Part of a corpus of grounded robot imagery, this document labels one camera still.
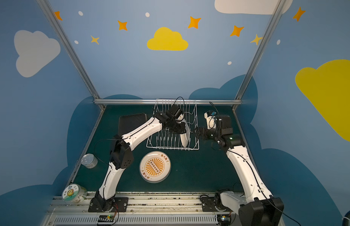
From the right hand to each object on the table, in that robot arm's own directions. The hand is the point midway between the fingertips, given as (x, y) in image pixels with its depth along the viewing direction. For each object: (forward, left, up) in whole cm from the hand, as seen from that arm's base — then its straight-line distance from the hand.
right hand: (202, 128), depth 78 cm
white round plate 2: (-15, +27, -22) cm, 38 cm away
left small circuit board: (-43, +49, -26) cm, 70 cm away
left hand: (+5, +9, -9) cm, 14 cm away
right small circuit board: (-40, -13, -28) cm, 50 cm away
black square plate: (+17, +53, -20) cm, 59 cm away
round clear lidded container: (-34, +65, -15) cm, 75 cm away
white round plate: (+1, +9, -13) cm, 16 cm away
